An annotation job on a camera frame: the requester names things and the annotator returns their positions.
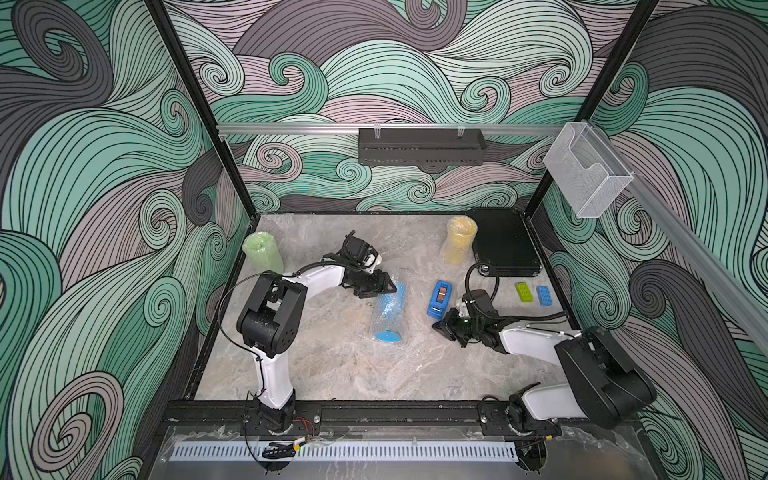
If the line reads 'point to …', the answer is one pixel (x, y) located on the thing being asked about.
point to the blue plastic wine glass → (392, 308)
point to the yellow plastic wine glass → (462, 231)
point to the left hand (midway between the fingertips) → (389, 288)
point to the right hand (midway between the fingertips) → (429, 327)
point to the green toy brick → (524, 292)
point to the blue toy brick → (545, 296)
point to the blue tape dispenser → (439, 299)
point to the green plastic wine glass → (263, 252)
